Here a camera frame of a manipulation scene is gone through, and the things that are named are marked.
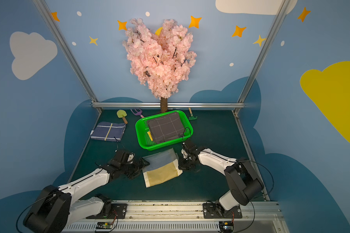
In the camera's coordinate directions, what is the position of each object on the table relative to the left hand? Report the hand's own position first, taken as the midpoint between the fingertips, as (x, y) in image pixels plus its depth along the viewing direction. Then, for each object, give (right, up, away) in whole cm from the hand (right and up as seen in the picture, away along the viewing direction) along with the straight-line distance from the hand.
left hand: (146, 165), depth 86 cm
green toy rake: (+31, +31, +29) cm, 52 cm away
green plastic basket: (-8, +23, +18) cm, 30 cm away
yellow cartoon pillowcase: (-1, +17, +17) cm, 24 cm away
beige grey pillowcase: (+10, -1, +3) cm, 10 cm away
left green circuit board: (-18, -26, -15) cm, 35 cm away
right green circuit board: (+44, -27, -14) cm, 53 cm away
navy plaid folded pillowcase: (-33, +20, +21) cm, 44 cm away
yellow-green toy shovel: (-27, +34, +33) cm, 55 cm away
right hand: (+21, -1, +1) cm, 21 cm away
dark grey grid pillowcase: (+11, +22, +19) cm, 31 cm away
